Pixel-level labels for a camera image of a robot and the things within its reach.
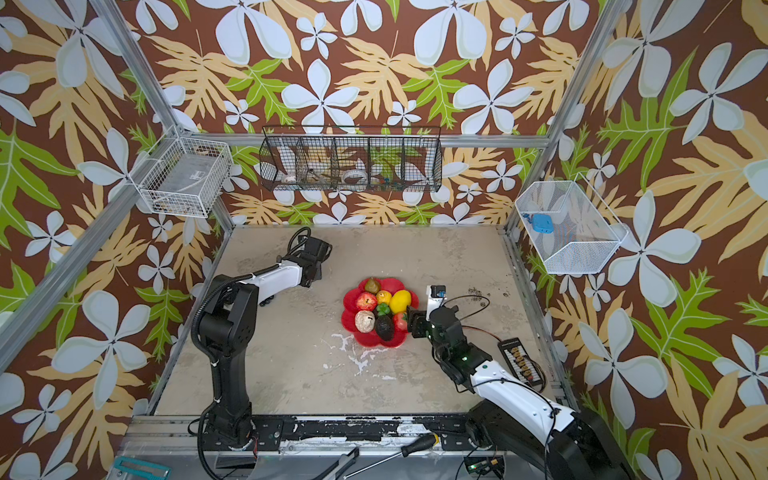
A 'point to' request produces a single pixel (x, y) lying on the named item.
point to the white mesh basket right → (572, 229)
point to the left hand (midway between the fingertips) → (302, 264)
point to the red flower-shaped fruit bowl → (348, 319)
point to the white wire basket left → (188, 178)
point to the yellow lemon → (400, 301)
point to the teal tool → (147, 475)
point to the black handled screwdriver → (428, 441)
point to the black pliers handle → (344, 460)
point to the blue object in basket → (541, 223)
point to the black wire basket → (396, 158)
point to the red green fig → (372, 286)
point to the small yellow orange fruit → (383, 296)
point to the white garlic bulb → (364, 321)
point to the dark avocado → (385, 327)
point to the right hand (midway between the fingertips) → (414, 306)
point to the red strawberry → (401, 320)
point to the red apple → (366, 301)
